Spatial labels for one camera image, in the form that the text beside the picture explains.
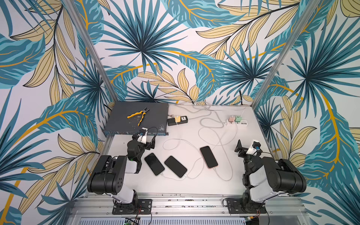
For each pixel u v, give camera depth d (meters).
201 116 1.13
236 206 0.73
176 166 0.88
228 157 0.93
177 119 1.04
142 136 0.76
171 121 1.04
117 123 1.04
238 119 1.04
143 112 1.07
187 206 0.75
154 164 0.91
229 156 0.93
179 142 0.98
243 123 1.06
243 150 0.78
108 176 0.45
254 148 0.73
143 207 0.73
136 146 0.70
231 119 1.03
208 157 0.91
